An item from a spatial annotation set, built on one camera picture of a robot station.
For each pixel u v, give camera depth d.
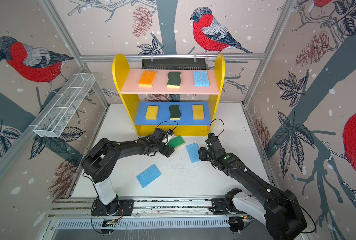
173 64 0.93
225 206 0.73
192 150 0.93
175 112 0.95
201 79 0.75
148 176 0.83
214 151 0.63
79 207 0.76
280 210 0.39
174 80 0.73
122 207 0.73
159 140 0.76
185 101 1.26
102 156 0.53
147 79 0.74
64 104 0.78
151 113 0.95
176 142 0.96
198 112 0.95
